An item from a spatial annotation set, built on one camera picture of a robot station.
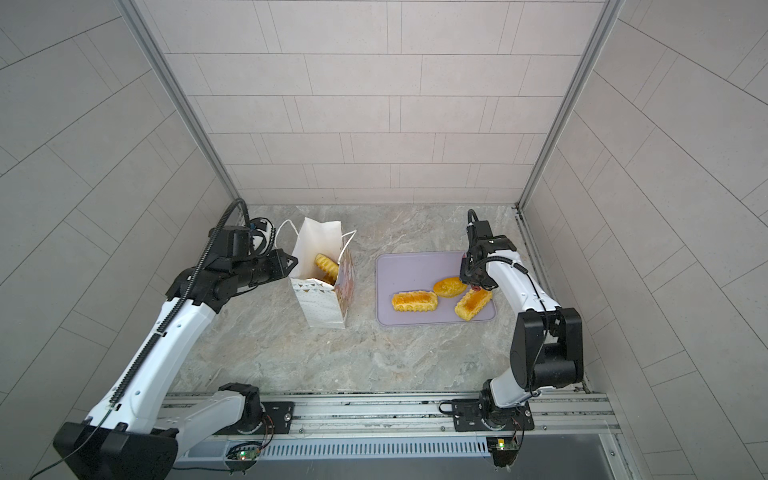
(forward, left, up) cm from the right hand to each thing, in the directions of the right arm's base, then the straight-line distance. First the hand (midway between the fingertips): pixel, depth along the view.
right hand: (470, 276), depth 88 cm
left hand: (-2, +45, +17) cm, 48 cm away
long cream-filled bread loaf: (-5, +17, -3) cm, 18 cm away
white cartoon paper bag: (-10, +41, +7) cm, 43 cm away
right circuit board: (-41, 0, -10) cm, 42 cm away
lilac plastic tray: (+7, +20, -6) cm, 22 cm away
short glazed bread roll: (-7, 0, -4) cm, 8 cm away
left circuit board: (-38, +58, -4) cm, 70 cm away
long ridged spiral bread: (+4, +42, +4) cm, 42 cm away
